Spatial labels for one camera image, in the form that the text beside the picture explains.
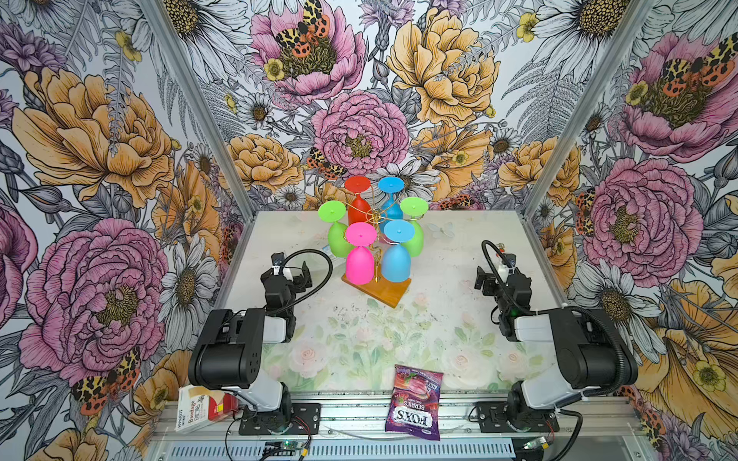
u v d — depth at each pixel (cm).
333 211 77
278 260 79
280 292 70
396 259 76
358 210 79
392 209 87
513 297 72
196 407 73
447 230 119
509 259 80
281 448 71
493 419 74
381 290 96
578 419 66
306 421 73
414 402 75
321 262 77
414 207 77
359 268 77
